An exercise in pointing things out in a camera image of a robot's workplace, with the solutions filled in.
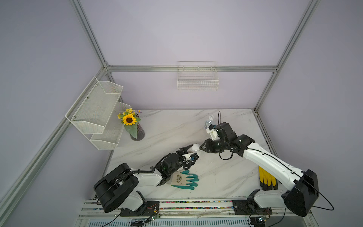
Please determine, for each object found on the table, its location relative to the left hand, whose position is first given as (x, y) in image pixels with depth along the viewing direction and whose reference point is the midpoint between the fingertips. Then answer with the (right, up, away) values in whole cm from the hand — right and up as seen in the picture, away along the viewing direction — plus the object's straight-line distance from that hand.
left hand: (193, 149), depth 83 cm
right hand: (+5, +1, -5) cm, 7 cm away
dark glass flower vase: (-36, +8, +16) cm, 41 cm away
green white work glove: (-7, -18, -1) cm, 19 cm away
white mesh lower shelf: (-53, +6, +6) cm, 54 cm away
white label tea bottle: (0, +2, -5) cm, 5 cm away
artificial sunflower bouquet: (-37, +18, -1) cm, 41 cm away
